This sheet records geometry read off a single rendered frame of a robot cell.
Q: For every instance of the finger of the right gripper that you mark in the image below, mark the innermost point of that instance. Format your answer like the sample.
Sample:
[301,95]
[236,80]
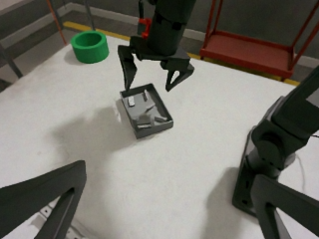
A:
[182,76]
[131,70]

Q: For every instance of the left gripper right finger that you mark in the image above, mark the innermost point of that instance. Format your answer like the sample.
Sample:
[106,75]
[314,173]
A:
[268,194]

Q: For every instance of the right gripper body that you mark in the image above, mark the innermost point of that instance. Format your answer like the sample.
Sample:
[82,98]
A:
[159,43]

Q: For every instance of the green ring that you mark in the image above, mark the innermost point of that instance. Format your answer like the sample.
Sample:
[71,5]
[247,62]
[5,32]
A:
[93,54]

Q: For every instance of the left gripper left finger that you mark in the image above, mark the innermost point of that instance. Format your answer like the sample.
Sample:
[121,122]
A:
[22,200]

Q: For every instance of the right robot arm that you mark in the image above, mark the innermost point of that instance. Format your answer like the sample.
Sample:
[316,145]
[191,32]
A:
[285,128]

